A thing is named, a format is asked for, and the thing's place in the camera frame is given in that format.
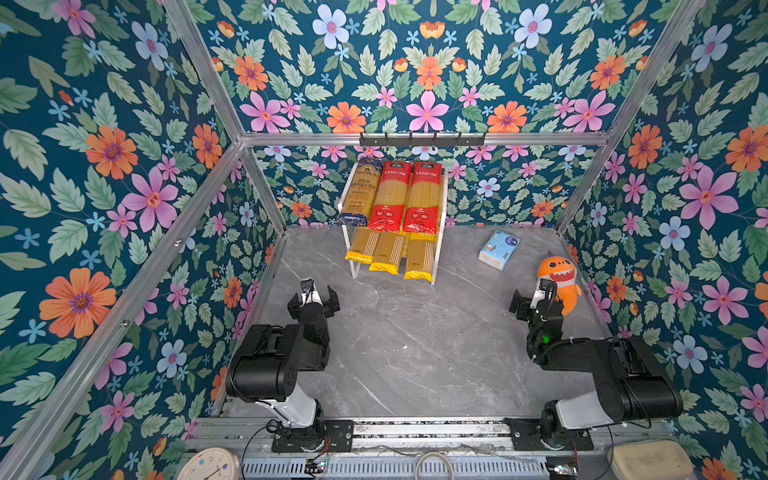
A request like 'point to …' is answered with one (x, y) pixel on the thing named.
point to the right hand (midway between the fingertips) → (533, 292)
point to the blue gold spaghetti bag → (362, 192)
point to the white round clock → (211, 464)
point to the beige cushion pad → (652, 460)
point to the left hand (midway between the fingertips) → (313, 283)
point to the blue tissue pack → (499, 250)
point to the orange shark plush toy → (562, 271)
